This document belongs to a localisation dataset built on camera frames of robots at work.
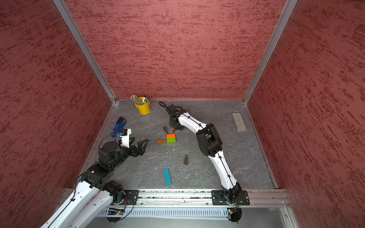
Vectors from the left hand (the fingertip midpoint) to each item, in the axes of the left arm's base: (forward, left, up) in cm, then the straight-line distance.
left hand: (141, 142), depth 75 cm
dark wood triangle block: (-4, -24, -17) cm, 30 cm away
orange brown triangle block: (+9, -7, -18) cm, 21 cm away
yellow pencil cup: (+35, +9, -13) cm, 38 cm away
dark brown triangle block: (+20, -9, -18) cm, 29 cm away
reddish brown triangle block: (+19, -16, -18) cm, 30 cm away
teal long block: (-12, -14, -18) cm, 26 cm away
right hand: (+21, -17, -17) cm, 32 cm away
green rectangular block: (+9, -14, -16) cm, 23 cm away
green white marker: (+40, +8, -8) cm, 42 cm away
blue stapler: (+23, +25, -16) cm, 38 cm away
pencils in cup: (+36, +12, -5) cm, 39 cm away
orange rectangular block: (+14, -14, -17) cm, 26 cm away
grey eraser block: (+26, -64, -16) cm, 71 cm away
